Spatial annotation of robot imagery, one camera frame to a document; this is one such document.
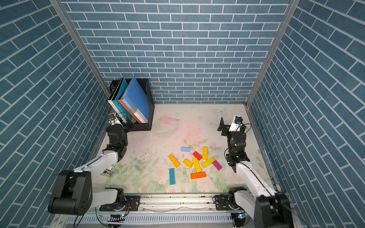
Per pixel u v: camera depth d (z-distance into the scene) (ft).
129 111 2.91
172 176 2.71
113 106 2.77
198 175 2.72
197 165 2.84
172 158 2.96
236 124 2.18
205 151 3.07
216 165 2.90
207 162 2.92
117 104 2.73
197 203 2.48
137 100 3.15
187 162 2.91
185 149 3.08
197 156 2.99
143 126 3.26
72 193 1.35
